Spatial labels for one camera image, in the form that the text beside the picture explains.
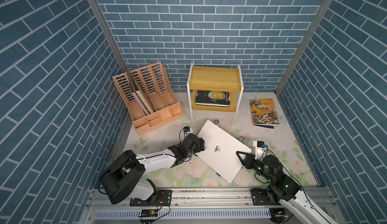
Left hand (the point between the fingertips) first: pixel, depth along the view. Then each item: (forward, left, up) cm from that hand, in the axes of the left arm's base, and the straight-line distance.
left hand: (203, 144), depth 87 cm
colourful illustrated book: (+25, -44, -1) cm, 50 cm away
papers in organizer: (+19, +36, +8) cm, 41 cm away
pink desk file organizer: (+45, +43, -7) cm, 63 cm away
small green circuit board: (-32, +26, -8) cm, 42 cm away
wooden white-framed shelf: (+26, +1, +28) cm, 38 cm away
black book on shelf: (+25, -6, +13) cm, 29 cm away
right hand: (-8, -19, +5) cm, 21 cm away
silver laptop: (-5, -10, +2) cm, 11 cm away
